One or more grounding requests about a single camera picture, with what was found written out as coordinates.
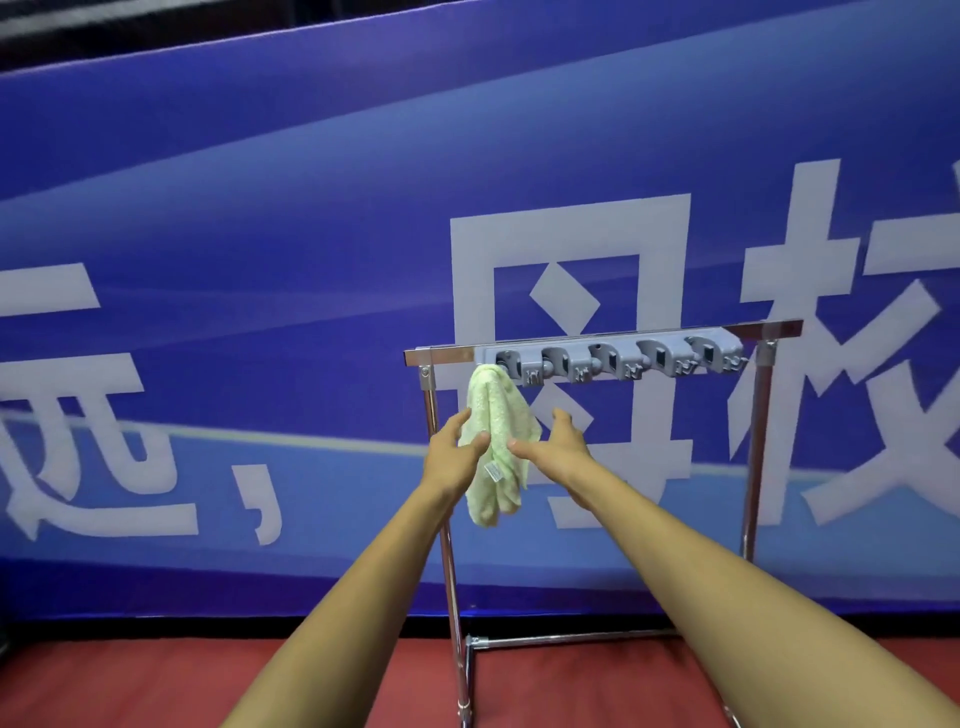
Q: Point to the person's right hand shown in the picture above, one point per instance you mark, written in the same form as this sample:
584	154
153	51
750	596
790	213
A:
562	457

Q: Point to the person's left hand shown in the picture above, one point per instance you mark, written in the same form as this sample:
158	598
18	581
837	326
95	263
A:
450	461

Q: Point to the light green towel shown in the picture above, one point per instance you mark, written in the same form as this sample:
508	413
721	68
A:
495	405

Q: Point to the chrome metal rack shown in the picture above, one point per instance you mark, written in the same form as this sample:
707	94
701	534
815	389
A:
450	355

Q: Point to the person's left forearm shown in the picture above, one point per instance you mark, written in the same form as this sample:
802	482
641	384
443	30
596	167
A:
352	622

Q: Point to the person's right forearm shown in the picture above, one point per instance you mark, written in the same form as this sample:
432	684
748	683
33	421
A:
712	600

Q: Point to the blue printed banner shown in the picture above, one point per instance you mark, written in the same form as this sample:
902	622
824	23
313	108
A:
187	225

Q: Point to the grey plastic hook rail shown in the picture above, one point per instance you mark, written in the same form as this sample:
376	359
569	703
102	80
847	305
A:
525	351

